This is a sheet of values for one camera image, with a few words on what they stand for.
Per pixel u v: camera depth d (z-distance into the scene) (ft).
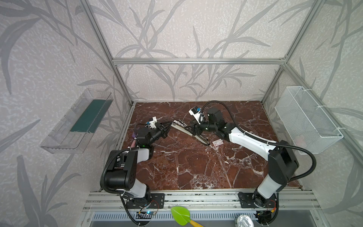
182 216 2.27
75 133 2.10
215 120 2.10
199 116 2.31
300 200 2.48
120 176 1.46
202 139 2.77
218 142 3.13
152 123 2.69
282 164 1.47
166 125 2.66
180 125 2.71
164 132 2.57
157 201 2.40
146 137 2.23
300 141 2.40
